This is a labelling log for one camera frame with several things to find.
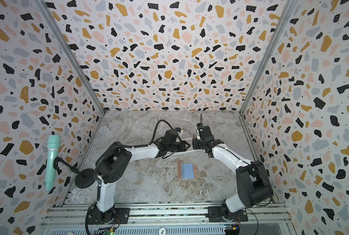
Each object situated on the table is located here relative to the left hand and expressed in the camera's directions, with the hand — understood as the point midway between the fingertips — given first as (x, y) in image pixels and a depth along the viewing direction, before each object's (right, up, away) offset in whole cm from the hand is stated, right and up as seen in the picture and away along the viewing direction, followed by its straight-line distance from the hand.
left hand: (193, 146), depth 92 cm
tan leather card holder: (-4, -15, -1) cm, 16 cm away
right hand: (+3, +3, 0) cm, 5 cm away
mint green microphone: (-62, +6, -29) cm, 68 cm away
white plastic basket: (-2, -3, 0) cm, 4 cm away
